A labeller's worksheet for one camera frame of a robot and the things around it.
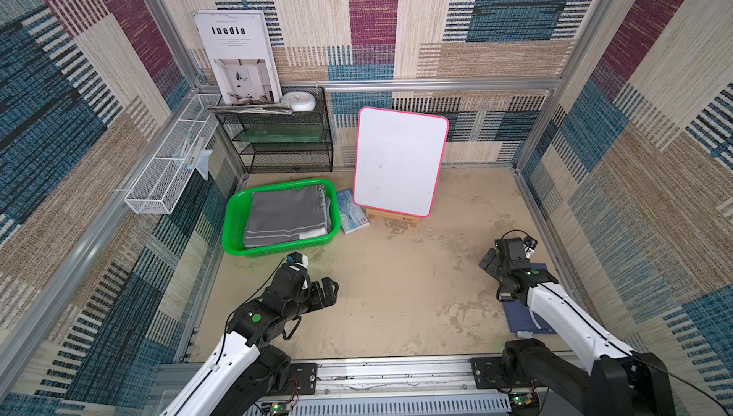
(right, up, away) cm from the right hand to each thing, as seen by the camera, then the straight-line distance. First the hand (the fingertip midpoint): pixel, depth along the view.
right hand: (500, 262), depth 87 cm
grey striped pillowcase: (-68, +14, +13) cm, 70 cm away
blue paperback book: (-45, +12, +18) cm, 50 cm away
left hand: (-51, -5, -9) cm, 52 cm away
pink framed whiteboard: (-30, +31, +5) cm, 44 cm away
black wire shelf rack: (-68, +37, +7) cm, 78 cm away
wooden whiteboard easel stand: (-24, +12, +12) cm, 29 cm away
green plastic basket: (-85, +14, +12) cm, 87 cm away
